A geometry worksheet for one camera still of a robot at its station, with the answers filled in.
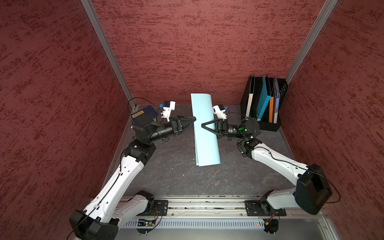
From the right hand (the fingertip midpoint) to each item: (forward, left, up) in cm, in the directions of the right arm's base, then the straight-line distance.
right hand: (200, 132), depth 59 cm
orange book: (+29, -46, -20) cm, 58 cm away
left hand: (+2, +3, +2) cm, 4 cm away
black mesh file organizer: (+32, -32, -16) cm, 48 cm away
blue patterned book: (+29, -46, -12) cm, 56 cm away
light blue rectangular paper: (-7, -3, -4) cm, 8 cm away
